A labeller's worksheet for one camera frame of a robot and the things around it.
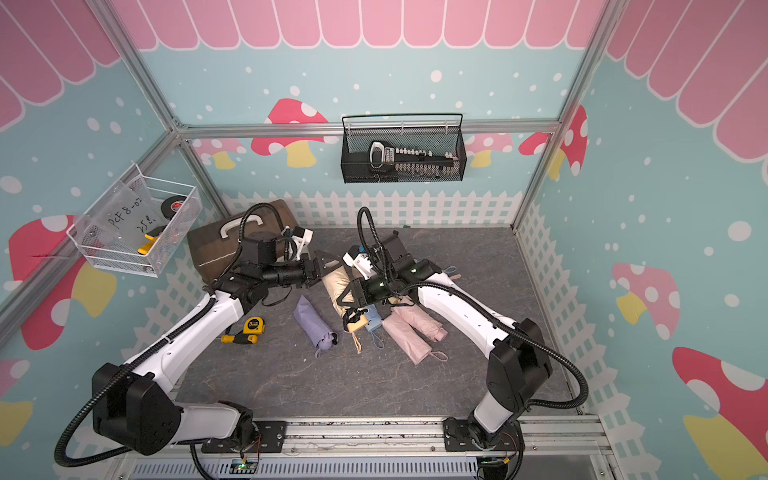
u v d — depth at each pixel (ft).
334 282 2.40
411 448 2.40
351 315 2.33
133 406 1.32
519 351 1.50
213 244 2.87
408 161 2.88
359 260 2.30
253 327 2.99
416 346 2.80
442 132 2.96
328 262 2.42
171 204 2.61
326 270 2.24
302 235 2.38
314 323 2.95
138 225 2.29
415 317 2.99
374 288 2.20
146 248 2.07
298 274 2.23
